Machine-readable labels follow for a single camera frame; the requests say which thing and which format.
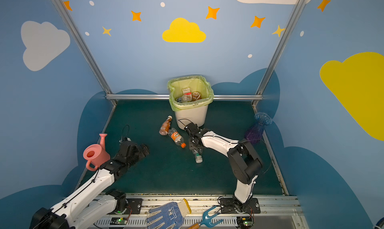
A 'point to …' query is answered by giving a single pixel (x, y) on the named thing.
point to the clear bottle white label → (199, 159)
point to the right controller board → (244, 221)
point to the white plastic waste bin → (197, 114)
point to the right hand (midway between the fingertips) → (195, 142)
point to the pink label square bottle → (186, 91)
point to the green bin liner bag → (196, 83)
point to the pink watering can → (96, 154)
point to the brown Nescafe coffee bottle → (165, 126)
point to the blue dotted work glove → (168, 215)
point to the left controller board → (118, 221)
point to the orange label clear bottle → (176, 137)
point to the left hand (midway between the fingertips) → (145, 150)
